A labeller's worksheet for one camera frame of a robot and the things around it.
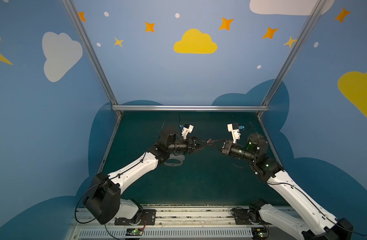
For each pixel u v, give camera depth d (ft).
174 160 3.17
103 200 1.34
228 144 1.97
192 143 2.10
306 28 2.51
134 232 2.32
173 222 2.40
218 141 2.19
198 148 2.33
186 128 2.33
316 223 1.31
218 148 2.13
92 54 2.78
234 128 2.09
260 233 2.35
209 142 2.25
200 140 2.19
